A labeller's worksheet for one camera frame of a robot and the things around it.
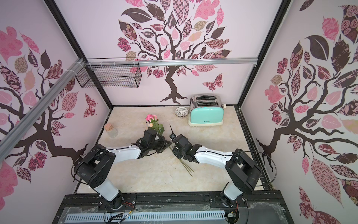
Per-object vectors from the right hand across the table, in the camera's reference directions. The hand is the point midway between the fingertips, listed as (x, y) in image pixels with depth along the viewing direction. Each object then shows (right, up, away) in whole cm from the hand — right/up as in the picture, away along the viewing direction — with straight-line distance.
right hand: (179, 144), depth 88 cm
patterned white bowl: (+1, +23, +26) cm, 34 cm away
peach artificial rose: (-19, +13, +4) cm, 23 cm away
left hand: (-4, 0, +1) cm, 4 cm away
